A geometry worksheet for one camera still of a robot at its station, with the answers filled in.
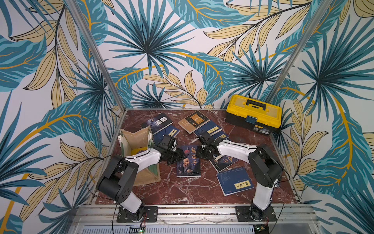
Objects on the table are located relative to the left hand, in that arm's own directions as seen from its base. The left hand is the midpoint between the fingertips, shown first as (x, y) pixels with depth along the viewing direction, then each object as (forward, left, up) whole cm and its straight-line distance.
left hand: (183, 159), depth 88 cm
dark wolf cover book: (+30, +20, -2) cm, 36 cm away
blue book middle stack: (+20, -26, -3) cm, 33 cm away
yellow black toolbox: (+25, -51, +12) cm, 58 cm away
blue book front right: (-11, -30, -3) cm, 32 cm away
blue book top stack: (+26, -19, -2) cm, 32 cm away
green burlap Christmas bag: (+5, +28, +10) cm, 31 cm away
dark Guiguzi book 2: (0, -25, -3) cm, 25 cm away
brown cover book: (+31, -5, -3) cm, 32 cm away
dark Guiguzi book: (-4, -5, -3) cm, 7 cm away
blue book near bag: (+24, +9, -3) cm, 26 cm away
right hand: (+4, -8, -2) cm, 9 cm away
